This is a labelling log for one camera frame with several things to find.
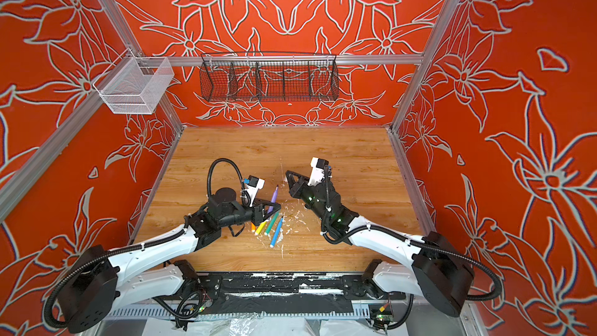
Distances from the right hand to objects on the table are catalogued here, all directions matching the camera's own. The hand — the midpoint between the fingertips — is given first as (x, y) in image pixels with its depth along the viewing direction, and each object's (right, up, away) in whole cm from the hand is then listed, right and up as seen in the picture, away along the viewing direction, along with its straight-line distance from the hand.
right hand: (284, 170), depth 74 cm
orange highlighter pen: (-12, -23, +11) cm, 28 cm away
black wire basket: (-8, +39, +26) cm, 47 cm away
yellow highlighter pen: (-9, -23, +12) cm, 27 cm away
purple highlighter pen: (-3, -8, -1) cm, 9 cm away
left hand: (-2, -12, +1) cm, 12 cm away
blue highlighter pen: (-3, -24, +10) cm, 26 cm away
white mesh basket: (-62, +33, +19) cm, 73 cm away
